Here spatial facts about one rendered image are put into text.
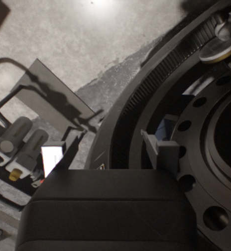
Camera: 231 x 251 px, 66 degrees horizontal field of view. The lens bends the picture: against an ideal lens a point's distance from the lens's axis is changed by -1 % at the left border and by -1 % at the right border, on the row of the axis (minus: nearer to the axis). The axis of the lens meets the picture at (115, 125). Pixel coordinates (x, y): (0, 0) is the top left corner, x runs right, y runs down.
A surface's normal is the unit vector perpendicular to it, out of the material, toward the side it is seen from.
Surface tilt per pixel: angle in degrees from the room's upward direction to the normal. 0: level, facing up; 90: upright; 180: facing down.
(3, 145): 90
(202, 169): 90
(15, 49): 0
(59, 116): 0
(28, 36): 0
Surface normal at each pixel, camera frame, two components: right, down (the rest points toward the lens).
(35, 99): -0.12, 0.62
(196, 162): -0.66, -0.63
